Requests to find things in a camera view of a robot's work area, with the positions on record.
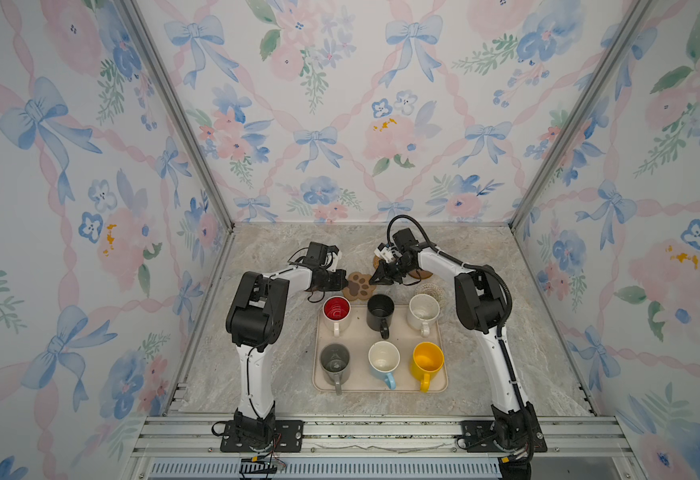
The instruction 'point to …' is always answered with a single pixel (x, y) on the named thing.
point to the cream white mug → (422, 309)
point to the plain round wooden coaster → (424, 274)
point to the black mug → (379, 313)
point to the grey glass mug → (335, 364)
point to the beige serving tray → (359, 338)
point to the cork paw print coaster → (358, 286)
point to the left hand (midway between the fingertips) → (348, 280)
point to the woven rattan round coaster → (376, 260)
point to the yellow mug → (426, 363)
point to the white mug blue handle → (383, 359)
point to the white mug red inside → (336, 313)
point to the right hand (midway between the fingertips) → (370, 280)
